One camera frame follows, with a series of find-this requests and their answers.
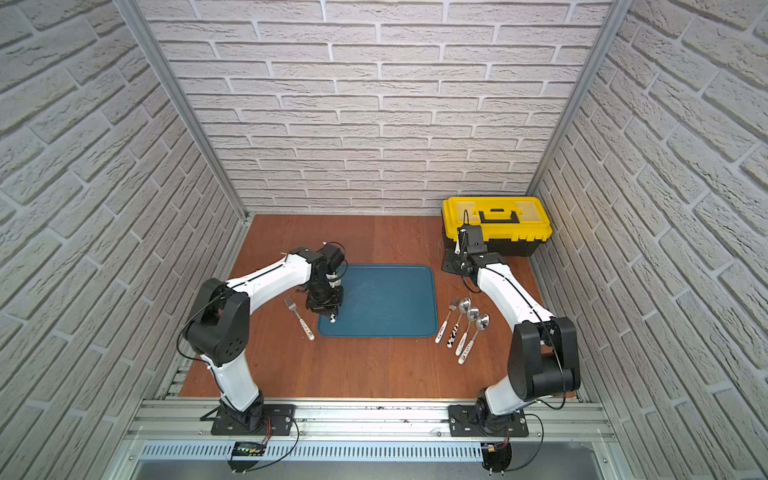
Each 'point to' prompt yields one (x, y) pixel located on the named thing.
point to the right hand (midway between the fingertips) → (454, 259)
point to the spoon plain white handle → (482, 322)
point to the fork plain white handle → (443, 327)
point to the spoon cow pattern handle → (464, 306)
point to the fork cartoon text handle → (307, 330)
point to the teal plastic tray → (386, 301)
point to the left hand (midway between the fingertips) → (332, 305)
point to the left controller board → (245, 456)
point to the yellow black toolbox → (514, 226)
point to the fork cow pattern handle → (332, 318)
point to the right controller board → (496, 456)
